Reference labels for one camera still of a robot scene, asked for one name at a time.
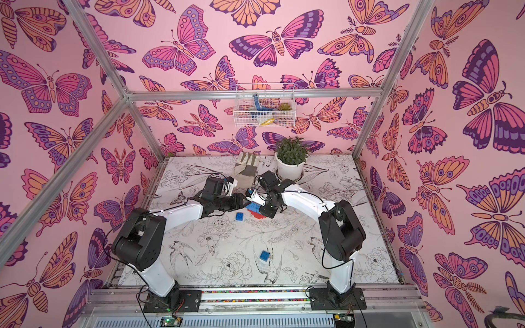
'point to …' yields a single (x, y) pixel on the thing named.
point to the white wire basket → (268, 104)
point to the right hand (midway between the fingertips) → (267, 206)
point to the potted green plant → (290, 155)
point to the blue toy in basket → (253, 114)
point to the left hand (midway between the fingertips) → (249, 201)
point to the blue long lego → (254, 207)
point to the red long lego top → (257, 215)
